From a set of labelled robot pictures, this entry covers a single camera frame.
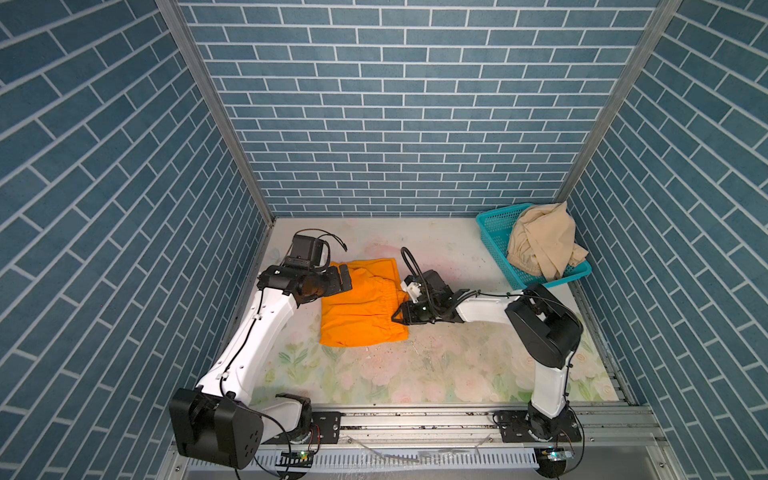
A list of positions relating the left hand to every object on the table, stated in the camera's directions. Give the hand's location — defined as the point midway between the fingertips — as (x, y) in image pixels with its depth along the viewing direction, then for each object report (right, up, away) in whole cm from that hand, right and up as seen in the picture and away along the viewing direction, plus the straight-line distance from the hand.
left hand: (338, 282), depth 80 cm
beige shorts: (+66, +11, +22) cm, 70 cm away
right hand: (+15, -12, +12) cm, 22 cm away
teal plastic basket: (+54, +17, +35) cm, 67 cm away
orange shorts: (+6, -12, +11) cm, 17 cm away
